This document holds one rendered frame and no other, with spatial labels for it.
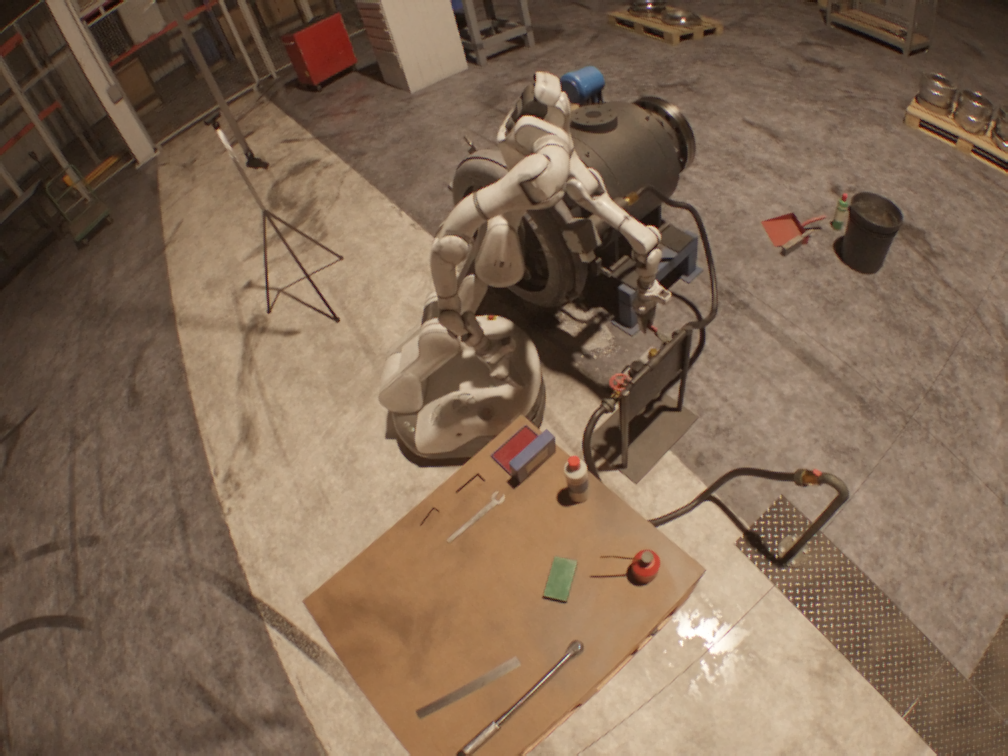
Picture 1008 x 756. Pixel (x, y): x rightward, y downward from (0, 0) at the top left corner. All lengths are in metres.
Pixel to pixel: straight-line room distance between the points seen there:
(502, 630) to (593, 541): 0.37
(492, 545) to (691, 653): 0.85
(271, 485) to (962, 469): 3.28
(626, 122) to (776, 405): 1.42
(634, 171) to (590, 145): 0.22
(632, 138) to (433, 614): 2.01
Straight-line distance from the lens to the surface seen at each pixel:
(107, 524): 3.51
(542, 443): 1.60
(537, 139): 1.34
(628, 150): 2.35
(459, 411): 2.01
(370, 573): 1.73
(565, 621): 1.53
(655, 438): 2.26
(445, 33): 5.98
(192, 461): 3.16
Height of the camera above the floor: 1.98
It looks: 52 degrees down
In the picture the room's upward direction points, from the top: 18 degrees counter-clockwise
